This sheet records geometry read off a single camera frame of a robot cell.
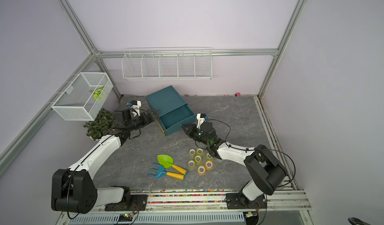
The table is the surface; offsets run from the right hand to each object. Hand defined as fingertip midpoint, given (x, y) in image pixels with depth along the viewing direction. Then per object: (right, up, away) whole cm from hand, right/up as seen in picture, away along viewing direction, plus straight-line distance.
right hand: (180, 125), depth 80 cm
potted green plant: (-42, 0, -1) cm, 42 cm away
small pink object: (+44, +22, +44) cm, 66 cm away
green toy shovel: (-8, -22, +7) cm, 25 cm away
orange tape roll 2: (+16, -24, +6) cm, 29 cm away
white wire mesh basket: (-55, +15, +3) cm, 57 cm away
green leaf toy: (-46, +18, +1) cm, 49 cm away
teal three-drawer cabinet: (-5, +8, +3) cm, 10 cm away
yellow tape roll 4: (+15, -13, -12) cm, 23 cm away
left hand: (-14, +6, +2) cm, 15 cm away
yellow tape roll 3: (+6, -17, +9) cm, 20 cm away
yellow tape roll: (+6, -23, +5) cm, 24 cm away
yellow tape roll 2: (+10, -21, +7) cm, 24 cm away
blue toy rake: (-11, -26, +2) cm, 28 cm away
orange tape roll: (+12, -26, +3) cm, 28 cm away
